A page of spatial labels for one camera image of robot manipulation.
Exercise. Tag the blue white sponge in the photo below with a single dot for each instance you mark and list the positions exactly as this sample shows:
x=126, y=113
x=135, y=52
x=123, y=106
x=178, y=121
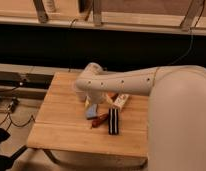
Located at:
x=91, y=111

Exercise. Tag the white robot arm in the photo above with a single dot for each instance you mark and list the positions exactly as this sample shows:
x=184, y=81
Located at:
x=176, y=110

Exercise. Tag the white ceramic cup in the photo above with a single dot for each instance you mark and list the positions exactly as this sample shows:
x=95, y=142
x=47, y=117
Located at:
x=82, y=95

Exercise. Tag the orange bowl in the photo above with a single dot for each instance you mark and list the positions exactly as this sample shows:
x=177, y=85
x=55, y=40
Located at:
x=112, y=96

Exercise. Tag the white bottle with label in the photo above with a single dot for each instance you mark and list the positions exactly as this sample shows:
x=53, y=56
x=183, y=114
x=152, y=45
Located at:
x=121, y=101

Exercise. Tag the black white striped block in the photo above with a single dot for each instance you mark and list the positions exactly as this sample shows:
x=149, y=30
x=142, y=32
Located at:
x=113, y=121

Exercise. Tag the red chili pepper toy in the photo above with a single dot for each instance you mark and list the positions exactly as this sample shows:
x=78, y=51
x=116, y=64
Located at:
x=99, y=120

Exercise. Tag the wooden table board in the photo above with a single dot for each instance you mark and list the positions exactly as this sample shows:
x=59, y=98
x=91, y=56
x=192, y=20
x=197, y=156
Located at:
x=61, y=124

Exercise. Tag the black object on floor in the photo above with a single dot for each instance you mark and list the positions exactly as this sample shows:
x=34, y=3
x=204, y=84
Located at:
x=7, y=160

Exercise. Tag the metal table leg frame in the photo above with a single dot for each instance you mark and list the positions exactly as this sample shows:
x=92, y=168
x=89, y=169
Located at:
x=50, y=155

